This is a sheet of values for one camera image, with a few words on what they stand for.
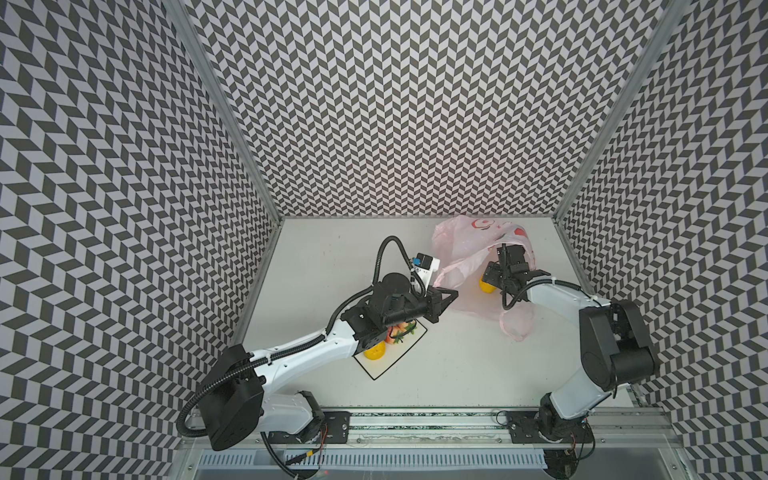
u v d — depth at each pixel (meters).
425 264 0.64
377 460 0.69
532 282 0.63
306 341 0.48
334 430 0.72
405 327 0.86
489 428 0.75
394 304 0.56
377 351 0.80
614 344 0.46
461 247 0.78
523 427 0.73
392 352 0.83
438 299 0.63
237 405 0.39
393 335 0.58
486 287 0.94
